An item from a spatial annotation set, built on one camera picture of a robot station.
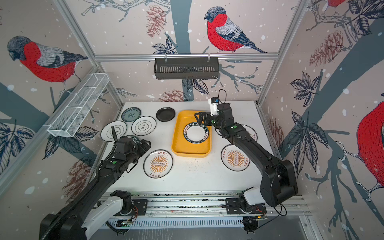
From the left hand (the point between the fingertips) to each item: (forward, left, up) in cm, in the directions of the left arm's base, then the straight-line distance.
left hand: (149, 143), depth 84 cm
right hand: (+12, -30, +13) cm, 35 cm away
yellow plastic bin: (+5, -16, -14) cm, 22 cm away
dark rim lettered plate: (+14, -27, -11) cm, 32 cm away
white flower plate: (+21, +12, -12) cm, 27 cm away
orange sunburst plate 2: (-4, -50, -12) cm, 52 cm away
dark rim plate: (+8, +13, -9) cm, 18 cm away
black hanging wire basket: (+51, -22, +17) cm, 58 cm away
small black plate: (+31, -3, -11) cm, 33 cm away
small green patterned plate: (+32, +25, -13) cm, 42 cm away
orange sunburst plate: (-7, -3, -12) cm, 14 cm away
